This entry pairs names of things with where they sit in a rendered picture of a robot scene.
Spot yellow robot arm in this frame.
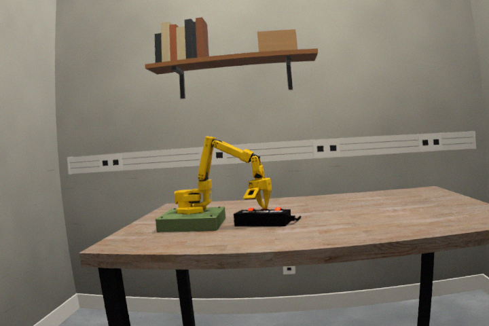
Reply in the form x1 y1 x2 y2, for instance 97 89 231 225
176 137 265 215

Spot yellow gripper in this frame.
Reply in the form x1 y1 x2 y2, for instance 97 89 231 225
243 177 272 209

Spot black power strip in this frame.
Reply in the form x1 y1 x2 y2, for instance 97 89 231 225
234 208 301 226

